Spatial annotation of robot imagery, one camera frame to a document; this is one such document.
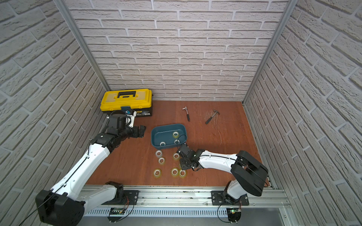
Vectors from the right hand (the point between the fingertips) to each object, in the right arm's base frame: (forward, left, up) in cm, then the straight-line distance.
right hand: (185, 163), depth 86 cm
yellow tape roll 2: (+14, +15, +1) cm, 20 cm away
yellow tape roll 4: (-5, +17, +1) cm, 18 cm away
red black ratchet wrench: (+39, -4, +1) cm, 39 cm away
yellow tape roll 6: (-4, +7, 0) cm, 8 cm away
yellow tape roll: (+21, +6, +2) cm, 21 cm away
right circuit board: (-27, -23, 0) cm, 36 cm away
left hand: (+17, +25, +22) cm, 37 cm away
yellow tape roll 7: (-6, +2, 0) cm, 6 cm away
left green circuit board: (-22, +38, -2) cm, 44 cm away
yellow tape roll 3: (+2, +15, +1) cm, 15 cm away
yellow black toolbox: (+42, +31, +17) cm, 55 cm away
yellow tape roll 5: (+5, +6, +1) cm, 8 cm away
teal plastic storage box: (+21, +12, 0) cm, 24 cm away
